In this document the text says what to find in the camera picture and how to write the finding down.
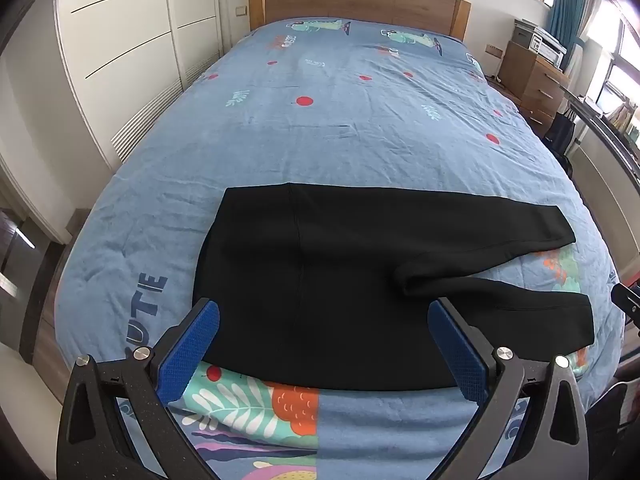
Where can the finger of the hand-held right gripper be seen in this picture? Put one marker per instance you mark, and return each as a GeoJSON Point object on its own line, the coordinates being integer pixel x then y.
{"type": "Point", "coordinates": [627, 301]}

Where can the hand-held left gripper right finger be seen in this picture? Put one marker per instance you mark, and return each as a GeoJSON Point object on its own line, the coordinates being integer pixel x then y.
{"type": "Point", "coordinates": [457, 350]}

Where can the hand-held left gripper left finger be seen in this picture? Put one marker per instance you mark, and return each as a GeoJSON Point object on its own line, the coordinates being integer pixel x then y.
{"type": "Point", "coordinates": [192, 345]}

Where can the black pants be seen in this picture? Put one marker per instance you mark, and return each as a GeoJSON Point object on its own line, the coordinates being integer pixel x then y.
{"type": "Point", "coordinates": [325, 285]}

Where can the dark wooden furniture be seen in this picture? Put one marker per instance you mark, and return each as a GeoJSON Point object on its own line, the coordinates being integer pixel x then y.
{"type": "Point", "coordinates": [22, 280]}

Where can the window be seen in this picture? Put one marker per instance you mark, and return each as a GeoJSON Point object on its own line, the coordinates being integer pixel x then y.
{"type": "Point", "coordinates": [617, 80]}

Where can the wooden dresser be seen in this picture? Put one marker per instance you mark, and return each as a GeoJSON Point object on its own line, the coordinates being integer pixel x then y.
{"type": "Point", "coordinates": [537, 82]}

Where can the blue printed bedsheet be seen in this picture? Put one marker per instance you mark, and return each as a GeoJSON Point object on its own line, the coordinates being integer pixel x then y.
{"type": "Point", "coordinates": [325, 135]}

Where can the white printer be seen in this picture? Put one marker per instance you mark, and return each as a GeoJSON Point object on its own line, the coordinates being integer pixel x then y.
{"type": "Point", "coordinates": [542, 42]}

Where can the blue curtain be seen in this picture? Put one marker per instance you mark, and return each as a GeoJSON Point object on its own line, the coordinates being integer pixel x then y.
{"type": "Point", "coordinates": [570, 5]}

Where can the white wardrobe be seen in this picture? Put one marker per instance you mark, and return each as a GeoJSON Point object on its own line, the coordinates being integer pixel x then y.
{"type": "Point", "coordinates": [125, 35]}

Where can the wooden headboard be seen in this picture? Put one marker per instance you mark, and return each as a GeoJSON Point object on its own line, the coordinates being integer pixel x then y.
{"type": "Point", "coordinates": [360, 0]}

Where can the white wall socket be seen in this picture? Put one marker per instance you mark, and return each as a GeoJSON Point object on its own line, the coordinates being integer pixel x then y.
{"type": "Point", "coordinates": [493, 51]}
{"type": "Point", "coordinates": [241, 10]}

